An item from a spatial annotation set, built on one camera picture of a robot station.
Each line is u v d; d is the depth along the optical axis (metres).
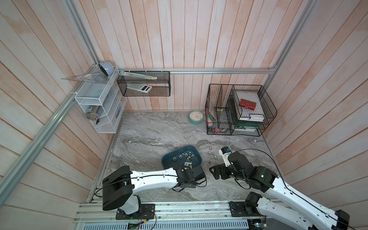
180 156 0.93
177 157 0.93
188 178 0.59
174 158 0.92
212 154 0.95
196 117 1.14
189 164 0.73
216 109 1.22
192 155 0.93
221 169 0.65
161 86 1.07
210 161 0.91
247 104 0.93
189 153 0.95
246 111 0.92
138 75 0.92
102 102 0.70
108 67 0.83
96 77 0.86
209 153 0.95
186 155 0.93
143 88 0.98
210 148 0.98
